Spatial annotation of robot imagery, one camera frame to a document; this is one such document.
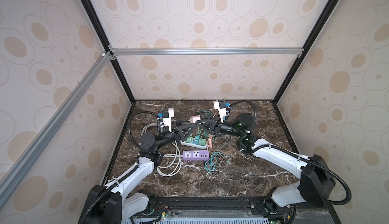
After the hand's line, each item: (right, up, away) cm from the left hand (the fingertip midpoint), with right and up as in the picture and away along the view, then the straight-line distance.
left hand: (198, 128), depth 61 cm
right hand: (0, +1, +2) cm, 3 cm away
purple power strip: (-1, -18, +28) cm, 33 cm away
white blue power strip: (-3, -13, +33) cm, 36 cm away
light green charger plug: (-5, -10, +30) cm, 32 cm away
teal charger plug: (-1, -10, +29) cm, 31 cm away
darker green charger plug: (+3, -11, +29) cm, 31 cm away
